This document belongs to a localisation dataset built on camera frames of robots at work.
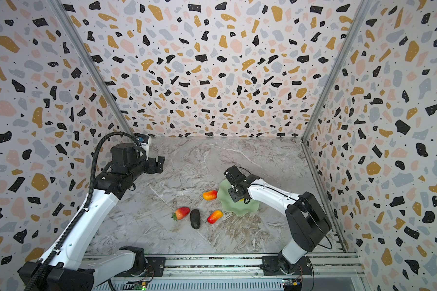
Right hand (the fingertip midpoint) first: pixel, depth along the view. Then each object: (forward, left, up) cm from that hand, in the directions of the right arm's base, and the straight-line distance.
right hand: (235, 188), depth 89 cm
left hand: (+4, +35, +23) cm, 42 cm away
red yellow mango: (-12, +10, -5) cm, 17 cm away
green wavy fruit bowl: (-7, -2, -7) cm, 10 cm away
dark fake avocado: (-14, +19, -4) cm, 24 cm away
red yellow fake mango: (-2, +13, -5) cm, 14 cm away
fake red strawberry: (-12, +26, -4) cm, 29 cm away
